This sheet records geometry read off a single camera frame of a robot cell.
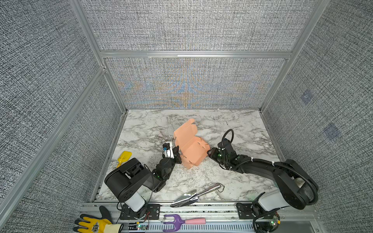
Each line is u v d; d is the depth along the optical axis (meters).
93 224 0.67
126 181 0.47
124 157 0.92
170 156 0.76
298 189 0.44
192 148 0.94
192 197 0.78
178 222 0.71
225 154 0.70
